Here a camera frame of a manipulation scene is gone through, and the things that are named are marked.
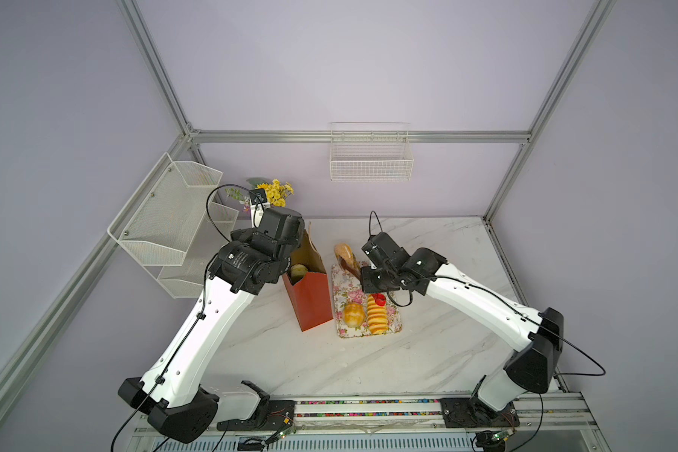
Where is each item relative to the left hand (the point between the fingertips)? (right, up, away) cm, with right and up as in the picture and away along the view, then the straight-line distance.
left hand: (264, 236), depth 67 cm
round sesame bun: (+20, -7, +22) cm, 30 cm away
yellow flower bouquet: (-3, +15, +24) cm, 28 cm away
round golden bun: (+22, -24, +22) cm, 39 cm away
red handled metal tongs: (+28, -16, +2) cm, 32 cm away
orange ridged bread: (+4, -11, +24) cm, 27 cm away
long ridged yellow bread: (+30, -25, +22) cm, 45 cm away
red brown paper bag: (+9, -18, +14) cm, 24 cm away
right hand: (+26, -13, +10) cm, 31 cm away
